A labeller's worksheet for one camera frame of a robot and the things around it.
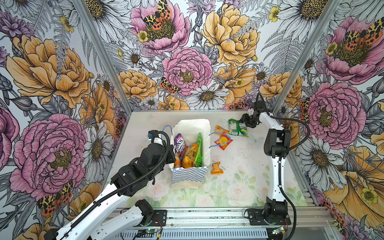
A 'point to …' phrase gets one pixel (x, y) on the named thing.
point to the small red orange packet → (223, 139)
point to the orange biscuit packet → (218, 129)
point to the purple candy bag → (179, 145)
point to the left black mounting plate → (159, 218)
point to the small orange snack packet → (216, 170)
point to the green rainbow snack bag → (237, 128)
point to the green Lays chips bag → (198, 157)
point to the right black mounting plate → (256, 217)
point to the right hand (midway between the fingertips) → (242, 125)
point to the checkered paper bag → (192, 178)
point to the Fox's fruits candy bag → (178, 162)
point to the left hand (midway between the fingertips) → (172, 151)
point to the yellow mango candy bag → (189, 157)
